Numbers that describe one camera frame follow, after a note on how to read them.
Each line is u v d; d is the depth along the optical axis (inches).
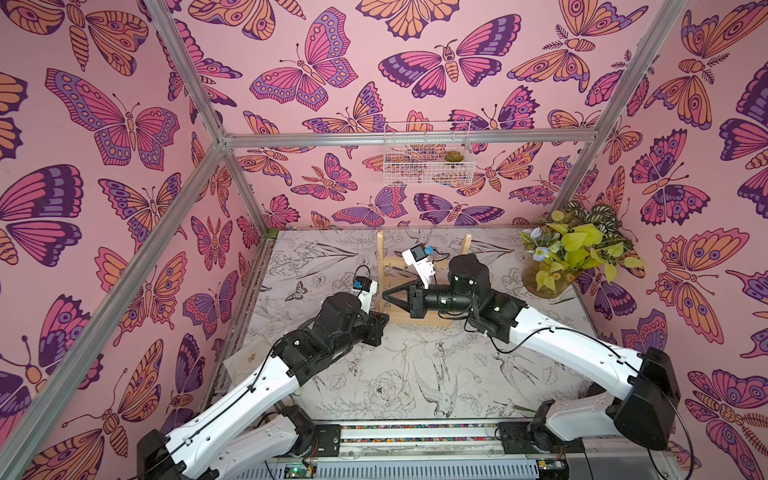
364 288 24.7
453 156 36.2
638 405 15.3
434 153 38.0
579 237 32.7
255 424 18.2
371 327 24.6
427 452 28.7
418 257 23.9
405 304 24.9
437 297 23.2
